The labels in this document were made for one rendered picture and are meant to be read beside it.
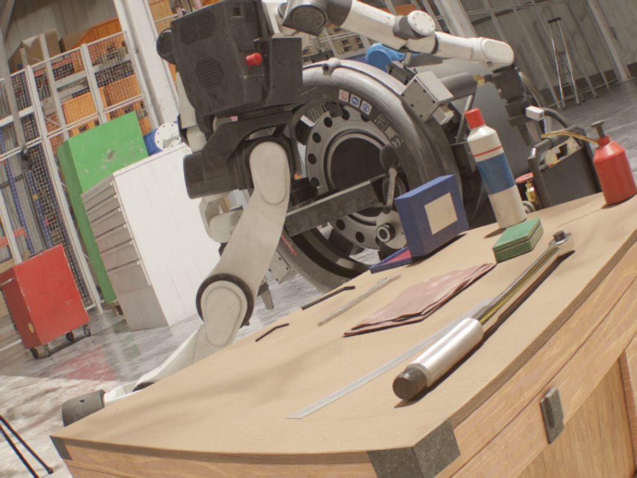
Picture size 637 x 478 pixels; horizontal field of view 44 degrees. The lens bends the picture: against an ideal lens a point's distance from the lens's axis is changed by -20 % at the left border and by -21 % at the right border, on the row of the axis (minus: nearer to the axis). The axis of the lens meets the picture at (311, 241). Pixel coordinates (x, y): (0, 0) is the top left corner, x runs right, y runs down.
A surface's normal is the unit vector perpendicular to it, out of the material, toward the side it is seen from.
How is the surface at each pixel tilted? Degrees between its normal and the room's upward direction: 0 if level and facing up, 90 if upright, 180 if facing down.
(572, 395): 90
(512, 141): 102
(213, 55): 98
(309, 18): 129
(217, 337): 90
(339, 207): 90
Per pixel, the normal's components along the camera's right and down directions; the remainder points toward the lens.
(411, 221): -0.65, 0.32
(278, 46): 0.80, 0.10
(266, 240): -0.20, 0.43
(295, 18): -0.09, 0.77
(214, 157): 0.03, 0.08
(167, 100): 0.58, -0.16
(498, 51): 0.34, -0.05
